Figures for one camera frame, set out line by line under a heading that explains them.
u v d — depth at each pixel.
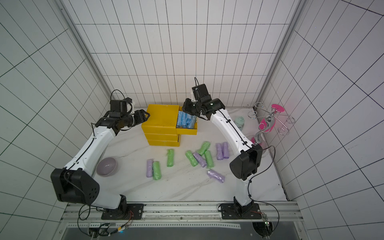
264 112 0.79
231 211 0.72
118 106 0.61
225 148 0.95
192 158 0.90
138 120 0.72
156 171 0.85
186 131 0.86
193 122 0.88
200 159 0.89
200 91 0.59
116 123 0.57
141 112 0.73
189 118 0.85
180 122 0.87
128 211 0.71
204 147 0.95
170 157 0.90
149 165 0.87
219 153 0.91
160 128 0.82
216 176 0.82
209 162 0.88
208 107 0.55
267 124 0.79
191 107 0.70
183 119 0.88
